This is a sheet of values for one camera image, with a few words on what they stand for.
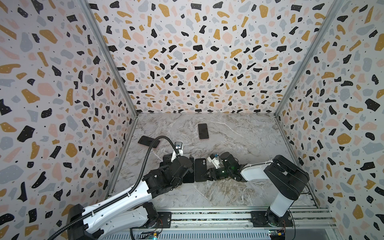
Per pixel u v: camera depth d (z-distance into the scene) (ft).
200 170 2.96
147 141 4.47
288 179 1.58
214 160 2.80
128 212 1.86
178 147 2.05
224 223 2.40
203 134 3.68
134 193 1.51
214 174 2.58
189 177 2.91
